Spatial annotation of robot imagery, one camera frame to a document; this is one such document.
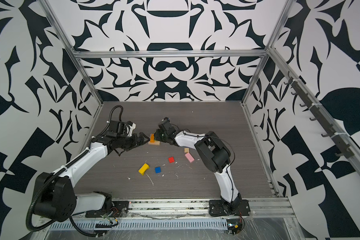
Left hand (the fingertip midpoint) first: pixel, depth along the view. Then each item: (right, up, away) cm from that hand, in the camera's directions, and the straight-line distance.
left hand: (144, 139), depth 84 cm
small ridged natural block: (+24, -8, +10) cm, 27 cm away
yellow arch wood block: (-1, -17, +3) cm, 17 cm away
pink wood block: (+25, -12, +7) cm, 29 cm away
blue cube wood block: (+7, -18, +3) cm, 20 cm away
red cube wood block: (+14, -14, +7) cm, 21 cm away
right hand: (+4, +1, +11) cm, 11 cm away
